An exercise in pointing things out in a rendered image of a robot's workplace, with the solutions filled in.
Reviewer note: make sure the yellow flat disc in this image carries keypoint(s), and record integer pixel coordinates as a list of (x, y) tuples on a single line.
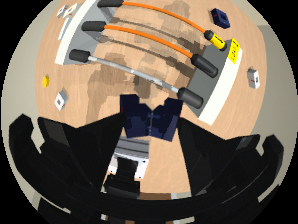
[(45, 81)]

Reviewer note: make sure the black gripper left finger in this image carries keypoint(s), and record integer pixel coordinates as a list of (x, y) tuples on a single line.
[(90, 146)]

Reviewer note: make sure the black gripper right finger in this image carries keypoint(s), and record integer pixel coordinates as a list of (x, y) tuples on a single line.
[(207, 155)]

